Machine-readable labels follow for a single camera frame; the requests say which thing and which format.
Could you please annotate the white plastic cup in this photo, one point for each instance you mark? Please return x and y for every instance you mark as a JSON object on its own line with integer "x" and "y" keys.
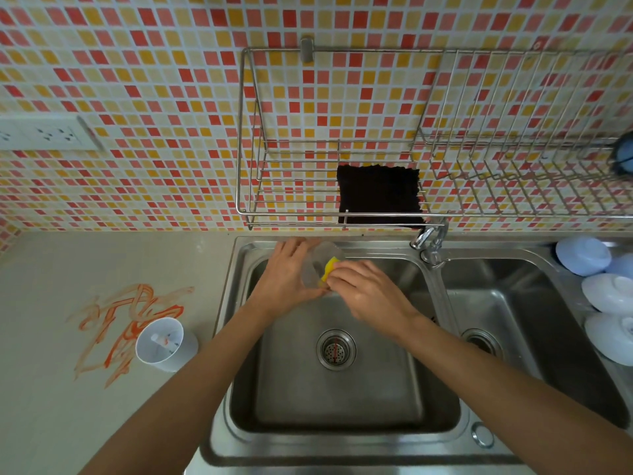
{"x": 182, "y": 357}

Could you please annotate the green and yellow sponge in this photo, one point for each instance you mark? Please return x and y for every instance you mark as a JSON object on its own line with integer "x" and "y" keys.
{"x": 330, "y": 266}

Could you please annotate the chrome faucet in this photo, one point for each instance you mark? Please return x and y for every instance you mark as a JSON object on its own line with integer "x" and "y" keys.
{"x": 424, "y": 237}

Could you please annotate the person's right forearm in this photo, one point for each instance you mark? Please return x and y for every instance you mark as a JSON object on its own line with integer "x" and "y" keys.
{"x": 504, "y": 390}

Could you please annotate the white bowl with label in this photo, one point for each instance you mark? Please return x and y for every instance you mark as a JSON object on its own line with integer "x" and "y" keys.
{"x": 610, "y": 338}

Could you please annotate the metal sink drain strainer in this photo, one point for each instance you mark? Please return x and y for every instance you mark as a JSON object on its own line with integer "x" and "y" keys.
{"x": 487, "y": 341}
{"x": 337, "y": 350}

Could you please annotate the orange sauce smear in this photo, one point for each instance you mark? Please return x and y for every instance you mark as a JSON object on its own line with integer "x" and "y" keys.
{"x": 170, "y": 311}

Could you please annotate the clear plastic cup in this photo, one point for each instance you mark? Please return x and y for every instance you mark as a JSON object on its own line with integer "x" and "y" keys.
{"x": 314, "y": 264}

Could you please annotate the pale blue bowl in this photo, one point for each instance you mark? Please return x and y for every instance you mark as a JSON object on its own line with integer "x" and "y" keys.
{"x": 623, "y": 267}
{"x": 583, "y": 256}

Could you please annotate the person's right hand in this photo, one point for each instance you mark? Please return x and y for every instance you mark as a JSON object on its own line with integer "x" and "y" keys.
{"x": 376, "y": 301}

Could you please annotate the round sink hole cap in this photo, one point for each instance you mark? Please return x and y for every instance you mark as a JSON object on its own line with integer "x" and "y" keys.
{"x": 473, "y": 435}

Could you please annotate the stainless steel double sink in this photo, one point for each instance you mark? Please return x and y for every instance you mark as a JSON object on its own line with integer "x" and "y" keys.
{"x": 336, "y": 405}

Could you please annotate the beige countertop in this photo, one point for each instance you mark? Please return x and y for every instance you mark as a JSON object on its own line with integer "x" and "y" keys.
{"x": 49, "y": 420}

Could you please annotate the black cloth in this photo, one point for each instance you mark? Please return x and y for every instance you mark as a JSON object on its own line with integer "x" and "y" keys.
{"x": 381, "y": 195}

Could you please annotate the person's left forearm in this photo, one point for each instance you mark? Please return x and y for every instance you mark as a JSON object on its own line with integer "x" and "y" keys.
{"x": 178, "y": 400}

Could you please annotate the blue dish brush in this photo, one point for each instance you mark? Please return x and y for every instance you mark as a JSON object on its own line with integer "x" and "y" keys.
{"x": 624, "y": 153}

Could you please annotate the person's left hand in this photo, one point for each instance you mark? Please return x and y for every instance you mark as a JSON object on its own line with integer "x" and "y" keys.
{"x": 282, "y": 286}

